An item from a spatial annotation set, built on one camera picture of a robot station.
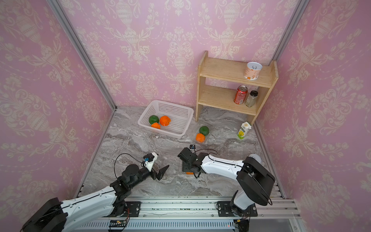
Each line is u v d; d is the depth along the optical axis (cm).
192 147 80
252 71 71
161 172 71
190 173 79
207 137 100
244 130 95
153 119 106
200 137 97
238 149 99
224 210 73
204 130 100
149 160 67
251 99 86
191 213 73
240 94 87
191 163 64
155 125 102
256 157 87
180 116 113
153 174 71
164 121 106
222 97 99
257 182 42
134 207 74
